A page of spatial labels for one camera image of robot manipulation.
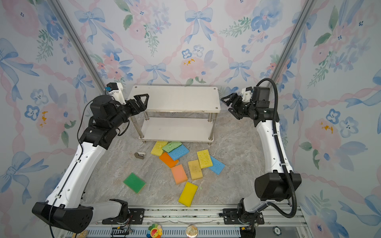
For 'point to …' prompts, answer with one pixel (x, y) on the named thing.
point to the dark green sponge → (133, 181)
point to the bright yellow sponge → (204, 158)
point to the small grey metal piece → (139, 156)
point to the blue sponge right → (217, 167)
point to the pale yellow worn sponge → (195, 169)
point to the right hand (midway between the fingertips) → (224, 102)
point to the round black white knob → (277, 231)
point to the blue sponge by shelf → (178, 152)
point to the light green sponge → (171, 146)
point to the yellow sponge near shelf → (157, 148)
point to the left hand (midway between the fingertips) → (141, 95)
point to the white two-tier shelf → (177, 113)
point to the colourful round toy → (155, 231)
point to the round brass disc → (191, 231)
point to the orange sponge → (166, 158)
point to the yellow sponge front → (188, 194)
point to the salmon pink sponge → (179, 174)
